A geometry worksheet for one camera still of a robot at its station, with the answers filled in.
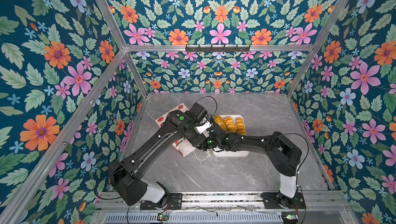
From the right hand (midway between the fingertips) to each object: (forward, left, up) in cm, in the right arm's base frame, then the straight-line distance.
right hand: (194, 143), depth 85 cm
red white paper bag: (-4, +5, +5) cm, 8 cm away
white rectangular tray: (-2, -13, -9) cm, 16 cm away
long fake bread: (+15, -29, -5) cm, 33 cm away
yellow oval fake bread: (+15, -16, -2) cm, 22 cm away
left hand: (-3, -5, +14) cm, 15 cm away
